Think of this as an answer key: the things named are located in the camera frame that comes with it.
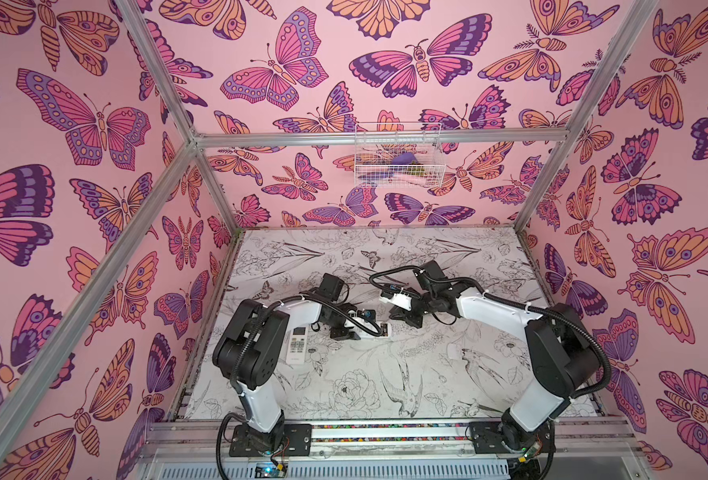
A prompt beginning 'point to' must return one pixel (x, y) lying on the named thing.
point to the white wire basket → (398, 155)
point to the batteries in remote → (384, 327)
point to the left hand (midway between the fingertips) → (358, 321)
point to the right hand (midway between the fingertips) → (394, 307)
